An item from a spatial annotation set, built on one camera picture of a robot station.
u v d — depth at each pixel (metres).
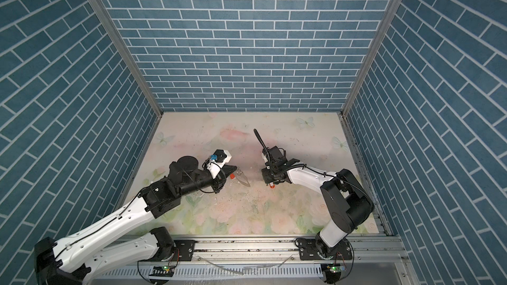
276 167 0.72
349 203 0.46
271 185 0.91
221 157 0.57
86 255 0.42
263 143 0.72
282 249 0.75
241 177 0.68
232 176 0.67
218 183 0.60
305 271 0.71
